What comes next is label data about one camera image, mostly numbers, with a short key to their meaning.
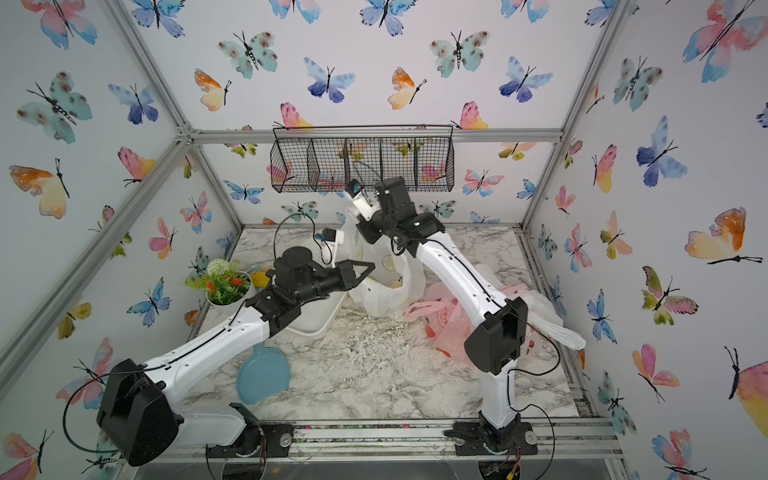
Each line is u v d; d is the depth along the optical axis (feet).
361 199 2.20
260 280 3.23
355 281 2.24
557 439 2.43
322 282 2.09
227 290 2.76
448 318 2.70
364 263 2.37
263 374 2.76
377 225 2.24
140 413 1.28
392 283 3.05
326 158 3.22
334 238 2.20
